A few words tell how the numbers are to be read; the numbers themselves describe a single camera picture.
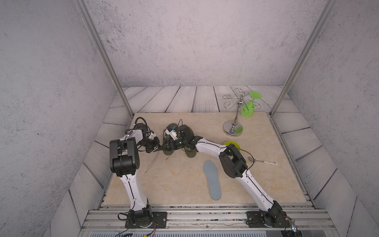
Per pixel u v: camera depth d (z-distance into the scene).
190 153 0.94
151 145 0.90
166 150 0.87
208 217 0.76
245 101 0.93
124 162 0.54
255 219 0.73
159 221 0.73
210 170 0.91
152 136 0.96
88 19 0.73
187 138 0.82
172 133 0.91
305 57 0.87
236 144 0.99
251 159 0.94
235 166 0.63
